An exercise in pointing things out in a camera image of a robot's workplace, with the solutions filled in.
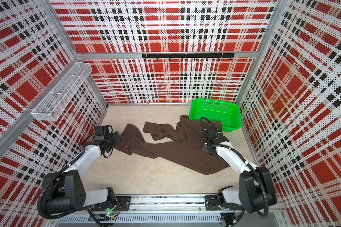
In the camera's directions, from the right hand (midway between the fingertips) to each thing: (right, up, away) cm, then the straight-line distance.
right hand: (211, 148), depth 87 cm
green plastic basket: (+19, +23, +26) cm, 39 cm away
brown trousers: (-19, 0, +9) cm, 21 cm away
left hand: (-59, +5, +3) cm, 59 cm away
